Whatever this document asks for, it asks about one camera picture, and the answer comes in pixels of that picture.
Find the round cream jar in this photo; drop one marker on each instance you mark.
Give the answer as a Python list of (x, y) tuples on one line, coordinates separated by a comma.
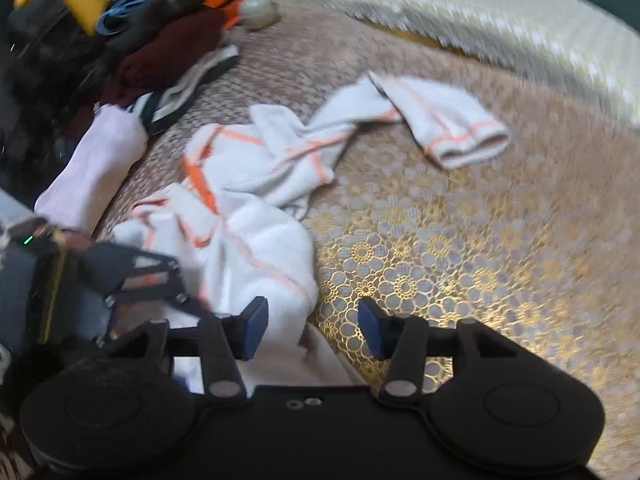
[(257, 11)]

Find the sofa with cream cover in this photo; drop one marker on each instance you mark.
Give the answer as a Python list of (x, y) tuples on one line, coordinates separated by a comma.
[(500, 25)]

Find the black white striped cloth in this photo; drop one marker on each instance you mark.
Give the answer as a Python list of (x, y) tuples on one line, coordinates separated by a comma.
[(185, 90)]

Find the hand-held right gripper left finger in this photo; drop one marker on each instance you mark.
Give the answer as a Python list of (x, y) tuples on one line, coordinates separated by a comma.
[(255, 327)]

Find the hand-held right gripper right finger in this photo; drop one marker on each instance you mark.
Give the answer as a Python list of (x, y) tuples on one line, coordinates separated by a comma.
[(372, 327)]

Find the white garment orange stitching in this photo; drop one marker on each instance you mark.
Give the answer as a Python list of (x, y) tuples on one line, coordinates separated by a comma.
[(250, 255)]

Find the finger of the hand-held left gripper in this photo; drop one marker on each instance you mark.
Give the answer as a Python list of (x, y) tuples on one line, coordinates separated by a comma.
[(174, 280)]

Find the dark red garment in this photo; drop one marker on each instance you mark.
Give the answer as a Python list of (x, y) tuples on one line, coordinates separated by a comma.
[(165, 50)]

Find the pink cloth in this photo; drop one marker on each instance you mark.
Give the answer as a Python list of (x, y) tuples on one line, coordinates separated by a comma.
[(95, 170)]

